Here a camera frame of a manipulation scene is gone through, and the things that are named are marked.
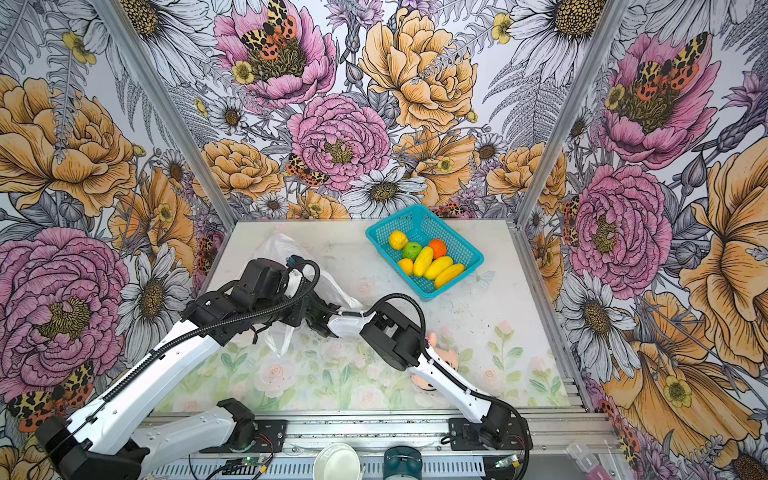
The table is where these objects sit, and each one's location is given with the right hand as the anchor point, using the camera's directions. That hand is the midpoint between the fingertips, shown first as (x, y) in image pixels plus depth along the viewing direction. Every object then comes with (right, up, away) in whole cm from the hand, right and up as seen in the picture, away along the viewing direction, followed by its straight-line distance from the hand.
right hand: (282, 297), depth 98 cm
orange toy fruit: (+52, +16, +9) cm, 55 cm away
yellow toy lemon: (+38, +19, +10) cm, 43 cm away
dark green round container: (+38, -29, -34) cm, 59 cm away
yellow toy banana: (+54, +7, +4) cm, 55 cm away
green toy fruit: (+42, +15, +7) cm, 45 cm away
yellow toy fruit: (+40, +10, +3) cm, 42 cm away
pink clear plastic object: (+80, -33, -29) cm, 91 cm away
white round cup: (+23, -34, -28) cm, 49 cm away
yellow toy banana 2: (+45, +12, +2) cm, 47 cm away
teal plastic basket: (+47, +25, +18) cm, 56 cm away
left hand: (+14, 0, -24) cm, 28 cm away
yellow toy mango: (+51, +10, +5) cm, 52 cm away
